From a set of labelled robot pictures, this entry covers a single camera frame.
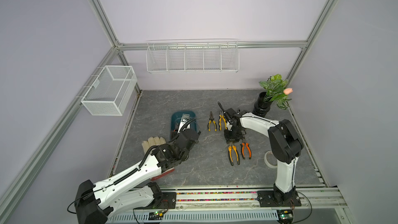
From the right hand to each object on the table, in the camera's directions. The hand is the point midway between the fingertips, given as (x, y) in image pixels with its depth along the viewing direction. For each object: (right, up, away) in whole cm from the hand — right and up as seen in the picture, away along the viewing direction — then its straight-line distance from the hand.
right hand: (228, 140), depth 94 cm
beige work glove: (-46, 0, -1) cm, 46 cm away
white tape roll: (+20, -10, -10) cm, 24 cm away
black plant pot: (+22, +20, +4) cm, 30 cm away
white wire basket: (-66, +29, -11) cm, 72 cm away
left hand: (-24, +11, -19) cm, 32 cm away
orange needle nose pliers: (+8, -4, -5) cm, 10 cm away
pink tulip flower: (+30, +29, -12) cm, 44 cm away
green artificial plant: (+27, +33, -3) cm, 43 cm away
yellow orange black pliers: (0, -3, -5) cm, 6 cm away
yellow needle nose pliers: (-9, +12, +10) cm, 18 cm away
